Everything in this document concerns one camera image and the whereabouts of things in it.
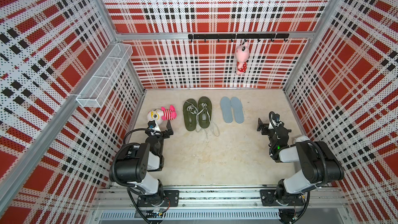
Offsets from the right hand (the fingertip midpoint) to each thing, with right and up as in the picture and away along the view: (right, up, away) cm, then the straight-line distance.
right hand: (268, 117), depth 92 cm
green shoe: (-39, +6, +10) cm, 40 cm away
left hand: (-63, -2, -2) cm, 63 cm away
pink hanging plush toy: (-16, +39, -1) cm, 42 cm away
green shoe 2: (-49, +3, +9) cm, 50 cm away
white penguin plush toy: (-68, +1, +5) cm, 68 cm away
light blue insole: (-24, +8, +20) cm, 32 cm away
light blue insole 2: (-15, +5, +18) cm, 24 cm away
